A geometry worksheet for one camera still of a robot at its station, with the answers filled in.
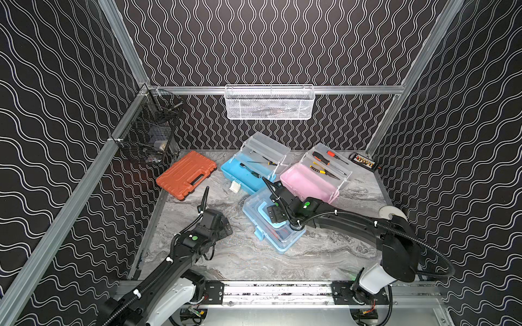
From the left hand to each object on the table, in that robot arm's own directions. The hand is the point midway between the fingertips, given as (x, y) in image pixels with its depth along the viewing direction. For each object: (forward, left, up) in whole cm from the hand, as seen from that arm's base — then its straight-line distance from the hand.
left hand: (220, 225), depth 83 cm
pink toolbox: (+30, -44, +1) cm, 53 cm away
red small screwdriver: (+40, -51, +5) cm, 65 cm away
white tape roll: (+15, -74, -6) cm, 75 cm away
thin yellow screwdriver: (+34, -18, +2) cm, 39 cm away
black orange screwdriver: (+37, -43, +6) cm, 57 cm away
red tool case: (+25, +26, -3) cm, 36 cm away
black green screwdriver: (+33, -10, -5) cm, 34 cm away
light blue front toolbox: (-3, -24, +2) cm, 24 cm away
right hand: (+8, -25, +3) cm, 27 cm away
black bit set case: (+46, -71, -4) cm, 85 cm away
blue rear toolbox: (+38, -13, +2) cm, 40 cm away
